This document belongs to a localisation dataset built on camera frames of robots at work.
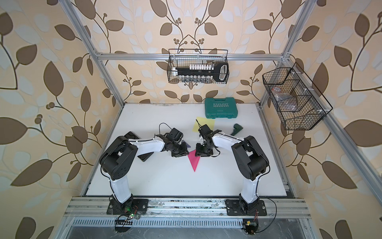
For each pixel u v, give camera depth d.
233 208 0.74
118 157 0.52
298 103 0.73
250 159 0.49
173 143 0.77
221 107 1.12
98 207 0.75
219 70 0.84
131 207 0.67
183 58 0.91
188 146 0.94
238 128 1.04
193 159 0.90
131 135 1.00
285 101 0.70
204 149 0.81
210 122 1.10
